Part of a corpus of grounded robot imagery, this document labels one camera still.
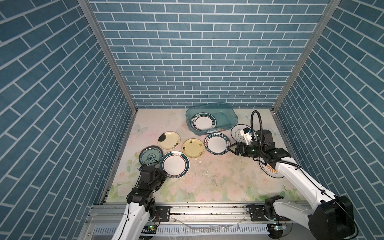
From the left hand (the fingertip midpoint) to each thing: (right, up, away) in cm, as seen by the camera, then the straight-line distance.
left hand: (170, 172), depth 84 cm
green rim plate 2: (+1, +2, +7) cm, 8 cm away
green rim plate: (+19, +29, +28) cm, 44 cm away
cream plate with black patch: (-5, +16, +18) cm, 25 cm away
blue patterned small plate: (-15, +7, +10) cm, 19 cm away
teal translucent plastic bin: (+38, +34, +34) cm, 61 cm away
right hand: (+35, +14, -5) cm, 38 cm away
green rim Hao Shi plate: (+28, +14, +16) cm, 35 cm away
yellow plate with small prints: (+13, +11, +13) cm, 22 cm away
